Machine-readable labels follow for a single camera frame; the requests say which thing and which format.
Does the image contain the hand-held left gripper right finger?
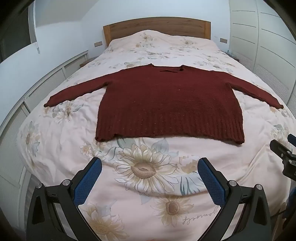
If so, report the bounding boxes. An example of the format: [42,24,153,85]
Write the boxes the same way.
[198,158,272,241]

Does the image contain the wooden headboard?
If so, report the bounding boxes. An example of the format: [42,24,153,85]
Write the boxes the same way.
[103,17,211,48]

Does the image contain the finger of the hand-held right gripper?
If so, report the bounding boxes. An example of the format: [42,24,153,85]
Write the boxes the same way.
[269,140,294,161]

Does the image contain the white wardrobe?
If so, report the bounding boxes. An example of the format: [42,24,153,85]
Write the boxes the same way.
[229,0,296,107]

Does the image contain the floral duvet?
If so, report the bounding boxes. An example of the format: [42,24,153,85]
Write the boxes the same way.
[16,30,296,241]

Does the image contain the white louvered cabinet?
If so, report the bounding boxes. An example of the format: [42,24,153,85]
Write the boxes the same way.
[0,50,89,232]

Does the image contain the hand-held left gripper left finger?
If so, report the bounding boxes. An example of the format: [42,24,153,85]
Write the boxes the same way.
[26,157,102,241]

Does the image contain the dark red knit sweater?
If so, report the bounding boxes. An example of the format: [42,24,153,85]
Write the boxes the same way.
[43,63,284,145]

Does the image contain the wooden nightstand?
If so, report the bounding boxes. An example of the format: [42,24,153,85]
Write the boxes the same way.
[80,57,97,67]

